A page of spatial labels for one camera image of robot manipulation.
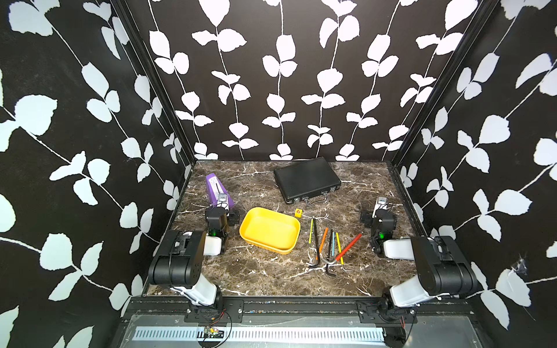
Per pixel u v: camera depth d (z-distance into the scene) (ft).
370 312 2.41
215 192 3.05
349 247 2.93
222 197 2.68
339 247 2.95
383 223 2.36
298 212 3.21
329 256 2.84
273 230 3.05
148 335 2.30
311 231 3.06
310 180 4.76
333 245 2.96
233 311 2.41
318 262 2.77
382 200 2.70
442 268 1.50
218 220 2.38
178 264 1.50
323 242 2.96
